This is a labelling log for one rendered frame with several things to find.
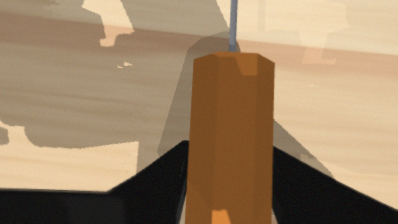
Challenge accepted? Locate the brown handled hook pick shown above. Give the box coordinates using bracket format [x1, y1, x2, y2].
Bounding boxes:
[185, 0, 275, 224]

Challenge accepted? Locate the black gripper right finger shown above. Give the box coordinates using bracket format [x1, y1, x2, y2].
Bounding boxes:
[272, 146, 398, 224]

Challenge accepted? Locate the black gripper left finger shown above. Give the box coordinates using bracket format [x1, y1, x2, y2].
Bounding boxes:
[0, 140, 189, 224]

